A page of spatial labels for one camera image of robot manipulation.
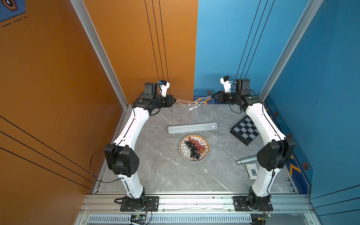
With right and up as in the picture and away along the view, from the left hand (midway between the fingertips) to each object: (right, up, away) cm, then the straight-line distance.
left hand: (176, 97), depth 81 cm
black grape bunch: (+11, -34, +6) cm, 36 cm away
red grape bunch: (+15, -32, +9) cm, 36 cm away
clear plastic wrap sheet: (+10, -3, +3) cm, 11 cm away
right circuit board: (+45, -62, -11) cm, 77 cm away
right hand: (+22, +2, +1) cm, 22 cm away
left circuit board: (-19, -65, -9) cm, 68 cm away
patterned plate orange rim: (+5, -34, +11) cm, 36 cm away
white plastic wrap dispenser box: (+10, -19, +18) cm, 28 cm away
